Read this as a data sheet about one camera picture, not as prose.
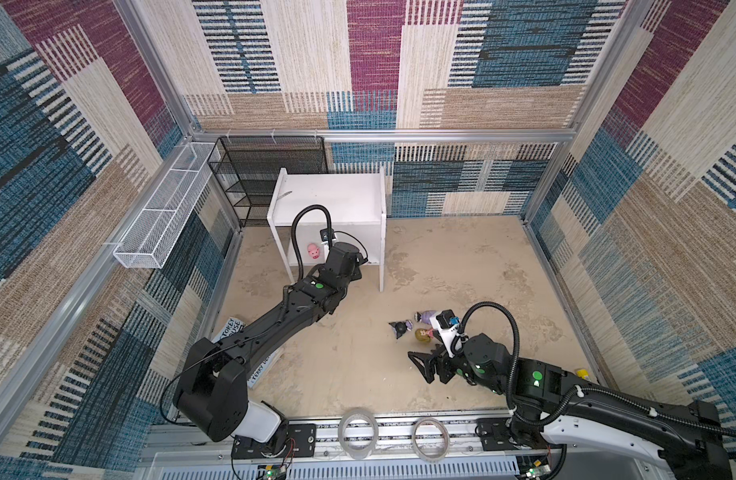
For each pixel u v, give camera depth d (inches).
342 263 24.2
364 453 28.5
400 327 35.7
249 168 41.4
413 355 26.5
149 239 27.8
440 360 24.2
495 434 28.8
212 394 16.3
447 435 28.8
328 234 27.7
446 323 24.2
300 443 28.8
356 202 31.3
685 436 17.1
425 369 25.1
